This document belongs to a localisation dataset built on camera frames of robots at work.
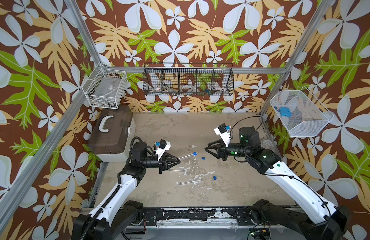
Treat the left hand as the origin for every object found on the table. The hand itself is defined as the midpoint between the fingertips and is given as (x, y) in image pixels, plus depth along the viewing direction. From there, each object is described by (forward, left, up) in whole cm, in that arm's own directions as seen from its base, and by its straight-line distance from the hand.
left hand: (179, 159), depth 71 cm
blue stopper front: (-1, -21, -22) cm, 30 cm away
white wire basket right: (+24, -68, +6) cm, 73 cm away
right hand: (+3, -13, +7) cm, 15 cm away
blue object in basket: (+29, -62, +4) cm, 69 cm away
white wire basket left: (+40, +44, +13) cm, 61 cm away
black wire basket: (+54, -5, +9) cm, 55 cm away
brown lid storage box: (+22, +43, -9) cm, 49 cm away
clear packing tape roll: (+23, -60, -20) cm, 67 cm away
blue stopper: (+1, -8, +4) cm, 9 cm away
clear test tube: (+3, +2, -21) cm, 22 cm away
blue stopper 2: (+11, -15, -20) cm, 27 cm away
